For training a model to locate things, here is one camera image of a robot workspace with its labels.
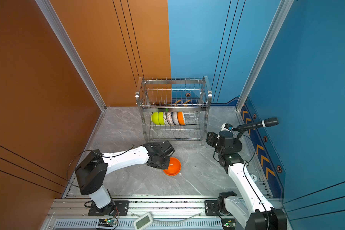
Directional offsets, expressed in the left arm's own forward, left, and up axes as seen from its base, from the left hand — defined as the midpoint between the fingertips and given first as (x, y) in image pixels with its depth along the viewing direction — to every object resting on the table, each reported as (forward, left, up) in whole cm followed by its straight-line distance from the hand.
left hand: (168, 164), depth 85 cm
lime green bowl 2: (+30, +6, +7) cm, 31 cm away
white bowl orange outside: (+31, -8, +7) cm, 33 cm away
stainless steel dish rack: (+29, -4, +17) cm, 34 cm away
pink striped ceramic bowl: (+30, -3, +8) cm, 31 cm away
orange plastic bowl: (-2, -4, 0) cm, 4 cm away
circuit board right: (-28, -32, -4) cm, 43 cm away
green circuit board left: (-29, +29, -4) cm, 41 cm away
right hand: (+13, -25, +14) cm, 31 cm away
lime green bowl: (+30, +10, +7) cm, 33 cm away
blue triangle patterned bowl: (+30, 0, +8) cm, 31 cm away
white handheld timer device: (-28, +10, -1) cm, 30 cm away
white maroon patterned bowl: (+30, +3, +7) cm, 31 cm away
